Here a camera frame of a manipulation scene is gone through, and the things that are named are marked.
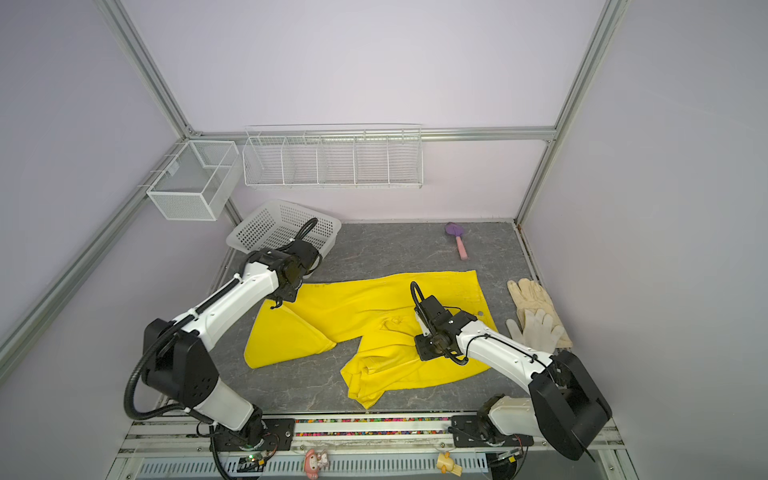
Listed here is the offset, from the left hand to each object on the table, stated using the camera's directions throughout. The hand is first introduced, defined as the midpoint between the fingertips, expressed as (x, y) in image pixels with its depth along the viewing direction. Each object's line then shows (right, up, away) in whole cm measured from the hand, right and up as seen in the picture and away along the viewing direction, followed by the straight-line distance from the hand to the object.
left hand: (270, 293), depth 81 cm
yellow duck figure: (+46, -36, -14) cm, 60 cm away
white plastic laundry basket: (-13, +23, +38) cm, 47 cm away
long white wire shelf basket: (+12, +45, +23) cm, 52 cm away
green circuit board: (-1, -40, -9) cm, 41 cm away
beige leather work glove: (+79, -3, +18) cm, 81 cm away
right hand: (+43, -17, +4) cm, 47 cm away
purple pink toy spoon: (+59, +19, +35) cm, 71 cm away
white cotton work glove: (+78, -13, +10) cm, 80 cm away
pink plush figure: (+16, -37, -13) cm, 42 cm away
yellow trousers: (+27, -10, +10) cm, 30 cm away
